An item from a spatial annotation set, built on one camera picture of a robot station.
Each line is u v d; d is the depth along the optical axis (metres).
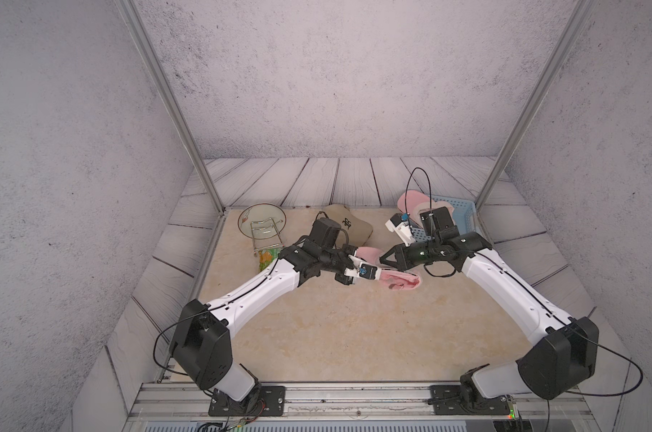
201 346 0.42
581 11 0.70
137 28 0.73
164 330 0.43
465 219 1.15
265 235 1.05
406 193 1.18
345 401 0.75
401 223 0.70
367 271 0.60
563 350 0.40
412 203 1.15
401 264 0.67
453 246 0.56
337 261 0.65
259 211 0.99
